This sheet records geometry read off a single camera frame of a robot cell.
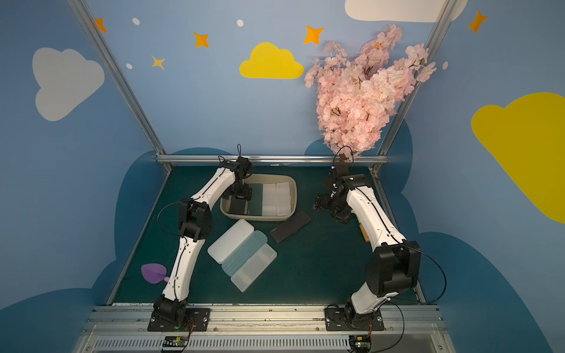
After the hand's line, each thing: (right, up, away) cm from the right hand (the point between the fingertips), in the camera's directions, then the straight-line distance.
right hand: (327, 211), depth 84 cm
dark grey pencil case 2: (-15, -8, +13) cm, 21 cm away
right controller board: (+9, -44, -11) cm, 46 cm away
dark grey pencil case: (-40, +1, +19) cm, 44 cm away
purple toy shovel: (-68, -24, 0) cm, 72 cm away
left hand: (-39, +6, +20) cm, 44 cm away
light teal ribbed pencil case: (-31, -16, +7) cm, 35 cm away
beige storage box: (-27, +14, +24) cm, 38 cm away
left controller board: (-53, -42, -13) cm, 69 cm away
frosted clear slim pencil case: (-25, +3, +21) cm, 33 cm away
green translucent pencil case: (-31, +1, +20) cm, 37 cm away
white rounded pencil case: (-40, -14, +8) cm, 43 cm away
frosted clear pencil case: (-17, +3, +21) cm, 28 cm away
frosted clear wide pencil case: (-30, -23, +1) cm, 37 cm away
